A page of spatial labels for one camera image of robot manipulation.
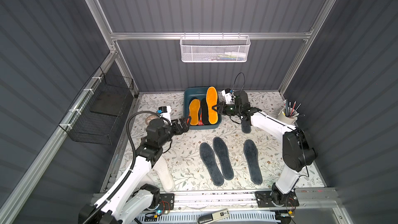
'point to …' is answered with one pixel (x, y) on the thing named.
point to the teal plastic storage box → (199, 93)
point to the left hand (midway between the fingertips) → (186, 120)
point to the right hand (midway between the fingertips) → (214, 107)
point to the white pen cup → (288, 115)
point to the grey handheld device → (208, 217)
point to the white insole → (162, 170)
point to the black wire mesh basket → (98, 113)
